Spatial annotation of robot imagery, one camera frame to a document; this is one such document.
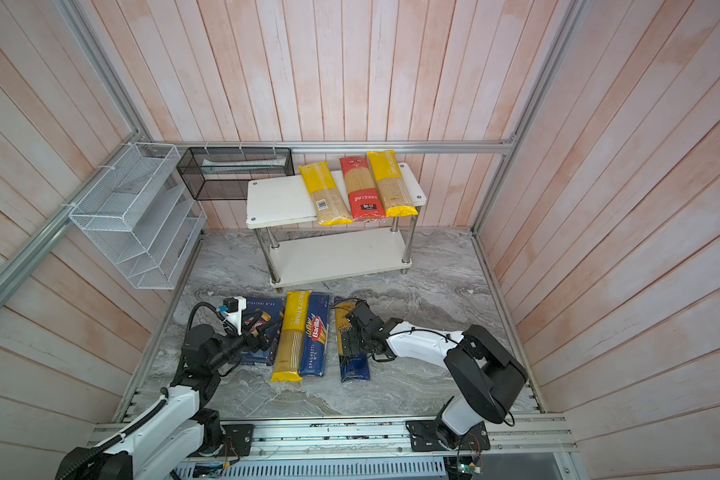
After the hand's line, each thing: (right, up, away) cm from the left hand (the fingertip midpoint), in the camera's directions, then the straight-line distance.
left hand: (272, 321), depth 81 cm
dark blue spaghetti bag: (+23, -14, +2) cm, 26 cm away
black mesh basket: (-24, +48, +22) cm, 58 cm away
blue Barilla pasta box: (-5, -1, +6) cm, 8 cm away
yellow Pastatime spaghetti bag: (+4, -8, +6) cm, 11 cm away
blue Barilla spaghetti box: (+11, -11, +3) cm, 16 cm away
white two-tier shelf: (+3, +34, +1) cm, 34 cm away
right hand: (+24, -8, +9) cm, 26 cm away
